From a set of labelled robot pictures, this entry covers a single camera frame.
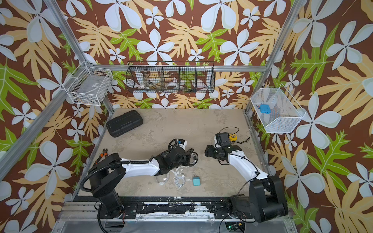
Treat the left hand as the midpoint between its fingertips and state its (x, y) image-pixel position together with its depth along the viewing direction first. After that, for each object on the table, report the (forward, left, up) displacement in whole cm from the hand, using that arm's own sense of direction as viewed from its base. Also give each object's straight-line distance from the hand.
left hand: (193, 154), depth 86 cm
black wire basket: (+45, +14, +24) cm, 53 cm away
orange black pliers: (+4, +59, -8) cm, 59 cm away
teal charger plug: (-14, -2, -6) cm, 15 cm away
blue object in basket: (+21, -43, +18) cm, 51 cm away
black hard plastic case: (+26, +50, -2) cm, 56 cm away
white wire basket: (+32, +63, +26) cm, 75 cm away
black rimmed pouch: (+1, -1, -6) cm, 7 cm away
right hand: (+2, -10, -1) cm, 10 cm away
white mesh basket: (+18, -49, +19) cm, 55 cm away
